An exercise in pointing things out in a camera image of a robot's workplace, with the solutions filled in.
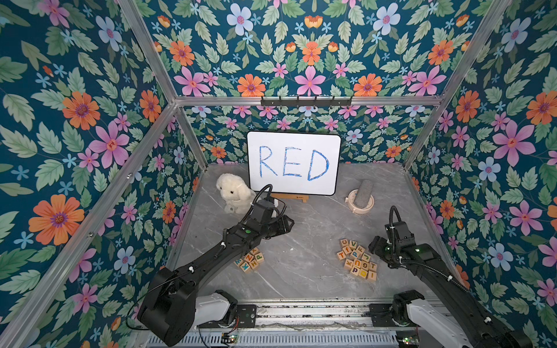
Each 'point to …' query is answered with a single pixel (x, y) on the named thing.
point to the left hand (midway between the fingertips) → (294, 222)
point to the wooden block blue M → (238, 262)
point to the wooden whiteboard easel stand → (304, 198)
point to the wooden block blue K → (245, 266)
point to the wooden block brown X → (255, 250)
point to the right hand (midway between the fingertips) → (377, 247)
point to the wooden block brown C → (344, 242)
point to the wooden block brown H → (254, 264)
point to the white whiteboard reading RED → (300, 163)
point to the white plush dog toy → (238, 196)
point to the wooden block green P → (260, 257)
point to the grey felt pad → (363, 193)
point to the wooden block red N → (249, 257)
